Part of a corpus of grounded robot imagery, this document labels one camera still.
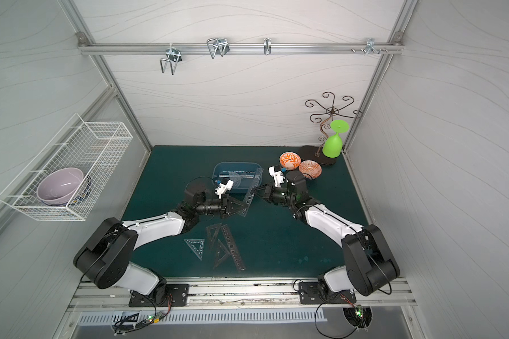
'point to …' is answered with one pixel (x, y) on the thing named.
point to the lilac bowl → (57, 188)
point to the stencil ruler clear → (250, 193)
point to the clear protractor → (236, 179)
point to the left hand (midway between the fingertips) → (247, 209)
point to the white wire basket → (95, 147)
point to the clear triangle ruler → (199, 251)
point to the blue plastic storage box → (225, 167)
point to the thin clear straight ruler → (237, 175)
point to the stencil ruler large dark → (239, 262)
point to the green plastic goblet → (333, 145)
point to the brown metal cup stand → (315, 153)
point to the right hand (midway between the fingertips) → (251, 189)
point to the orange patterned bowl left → (290, 160)
